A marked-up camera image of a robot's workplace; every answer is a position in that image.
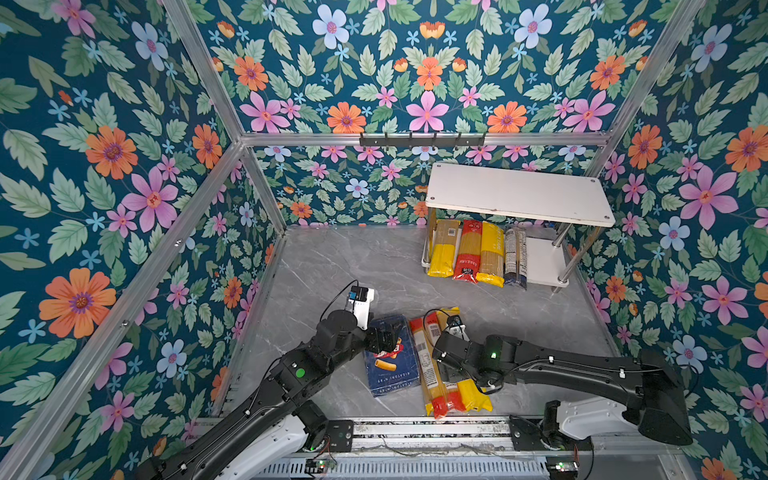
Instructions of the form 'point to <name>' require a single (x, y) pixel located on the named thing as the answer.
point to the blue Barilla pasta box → (395, 370)
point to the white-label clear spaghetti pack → (515, 258)
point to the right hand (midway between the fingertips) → (453, 359)
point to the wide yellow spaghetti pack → (442, 248)
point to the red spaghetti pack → (469, 252)
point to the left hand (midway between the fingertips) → (394, 320)
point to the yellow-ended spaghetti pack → (474, 396)
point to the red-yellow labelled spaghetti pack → (433, 389)
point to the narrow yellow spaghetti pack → (492, 255)
